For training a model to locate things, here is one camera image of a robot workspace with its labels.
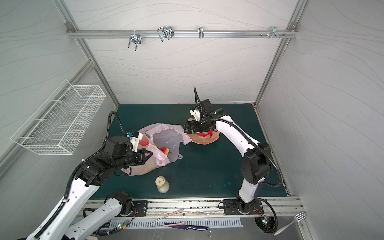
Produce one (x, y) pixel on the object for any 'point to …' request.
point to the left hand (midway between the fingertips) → (154, 151)
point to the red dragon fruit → (204, 134)
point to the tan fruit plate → (199, 139)
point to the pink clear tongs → (153, 224)
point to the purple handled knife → (185, 226)
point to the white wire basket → (56, 126)
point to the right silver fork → (298, 217)
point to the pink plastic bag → (163, 141)
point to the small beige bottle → (162, 184)
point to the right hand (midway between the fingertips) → (193, 126)
